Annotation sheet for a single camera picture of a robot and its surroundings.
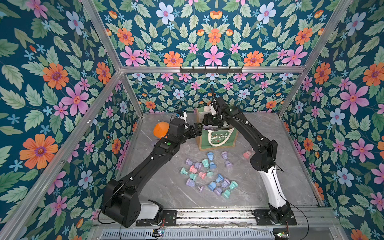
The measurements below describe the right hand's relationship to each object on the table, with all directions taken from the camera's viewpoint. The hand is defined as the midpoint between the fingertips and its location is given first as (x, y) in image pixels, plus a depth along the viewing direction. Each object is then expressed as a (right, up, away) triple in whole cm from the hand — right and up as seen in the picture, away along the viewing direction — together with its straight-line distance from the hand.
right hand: (211, 118), depth 92 cm
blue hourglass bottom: (0, -38, -10) cm, 39 cm away
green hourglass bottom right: (+12, -38, -10) cm, 41 cm away
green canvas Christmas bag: (+1, -12, +1) cm, 12 cm away
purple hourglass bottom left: (-12, -36, -10) cm, 40 cm away
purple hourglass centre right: (+10, -28, -3) cm, 30 cm away
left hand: (-8, -4, -13) cm, 16 cm away
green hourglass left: (-17, -31, -5) cm, 36 cm away
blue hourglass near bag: (0, -23, +2) cm, 24 cm away
